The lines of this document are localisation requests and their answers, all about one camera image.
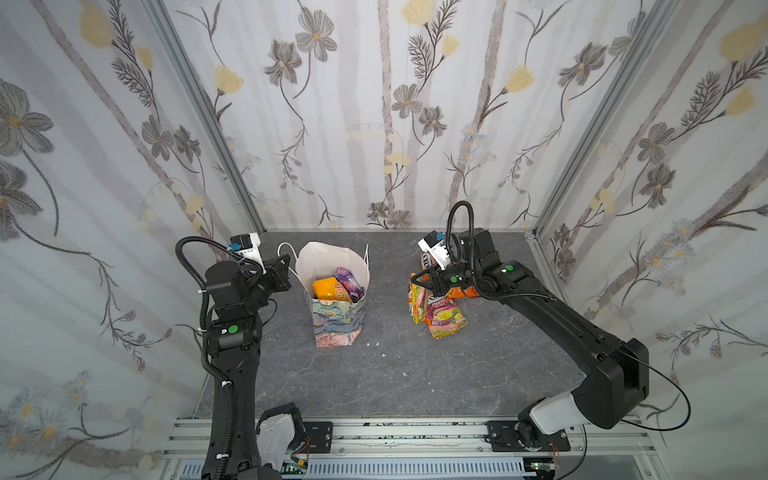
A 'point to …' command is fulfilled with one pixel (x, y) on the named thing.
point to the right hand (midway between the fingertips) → (412, 272)
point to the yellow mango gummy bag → (330, 289)
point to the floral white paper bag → (336, 323)
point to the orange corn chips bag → (457, 292)
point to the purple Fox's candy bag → (353, 288)
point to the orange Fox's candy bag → (418, 296)
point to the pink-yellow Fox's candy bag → (444, 317)
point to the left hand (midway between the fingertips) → (284, 247)
